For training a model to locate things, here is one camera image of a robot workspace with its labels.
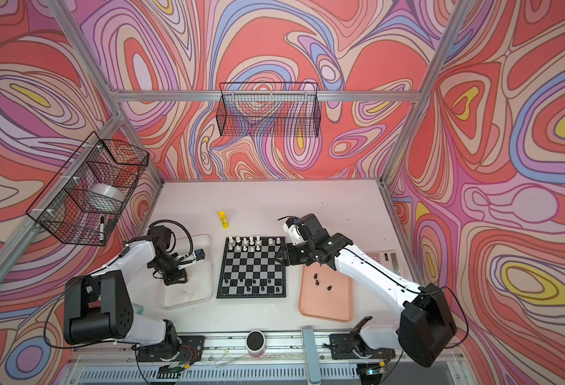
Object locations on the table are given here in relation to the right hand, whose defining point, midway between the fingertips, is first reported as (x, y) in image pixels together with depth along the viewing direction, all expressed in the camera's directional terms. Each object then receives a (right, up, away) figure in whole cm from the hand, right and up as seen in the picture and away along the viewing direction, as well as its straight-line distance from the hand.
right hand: (284, 262), depth 78 cm
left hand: (-38, -6, +10) cm, 40 cm away
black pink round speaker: (-9, -22, -8) cm, 25 cm away
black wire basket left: (-61, +20, -7) cm, 64 cm away
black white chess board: (-13, -5, +10) cm, 17 cm away
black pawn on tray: (+12, -8, +10) cm, 17 cm away
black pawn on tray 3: (+16, -11, +6) cm, 20 cm away
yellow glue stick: (-25, +13, +19) cm, 34 cm away
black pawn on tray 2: (+12, -10, +8) cm, 17 cm away
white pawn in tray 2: (-33, -13, +5) cm, 36 cm away
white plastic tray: (-32, -12, +7) cm, 35 cm away
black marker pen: (-56, +12, -7) cm, 57 cm away
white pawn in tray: (-36, -12, +6) cm, 39 cm away
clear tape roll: (-55, +24, -5) cm, 60 cm away
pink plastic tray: (+15, -12, +6) cm, 20 cm away
